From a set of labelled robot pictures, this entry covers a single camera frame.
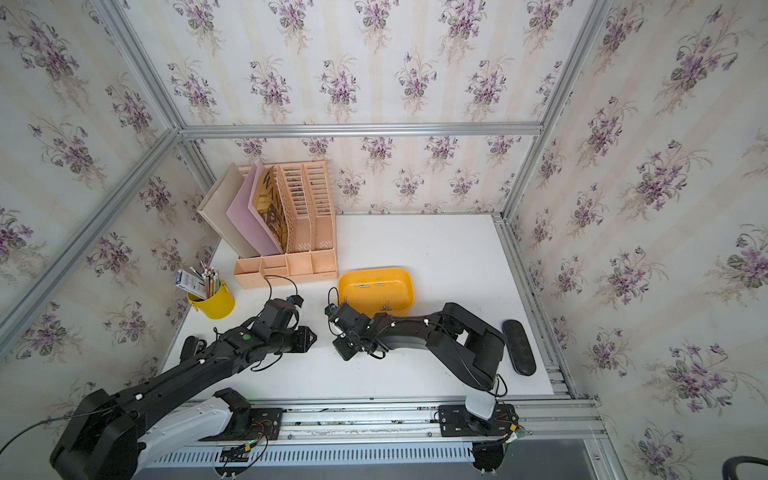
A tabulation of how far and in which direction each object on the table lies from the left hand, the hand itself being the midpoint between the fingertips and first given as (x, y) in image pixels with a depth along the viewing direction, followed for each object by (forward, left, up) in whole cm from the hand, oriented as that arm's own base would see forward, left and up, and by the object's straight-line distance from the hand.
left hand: (318, 340), depth 83 cm
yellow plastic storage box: (+19, -15, -6) cm, 25 cm away
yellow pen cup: (+10, +30, +2) cm, 32 cm away
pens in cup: (+14, +34, +7) cm, 37 cm away
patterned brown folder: (+40, +19, +14) cm, 47 cm away
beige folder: (+31, +31, +22) cm, 49 cm away
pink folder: (+29, +23, +18) cm, 41 cm away
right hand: (+1, -8, -5) cm, 9 cm away
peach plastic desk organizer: (+52, +11, 0) cm, 53 cm away
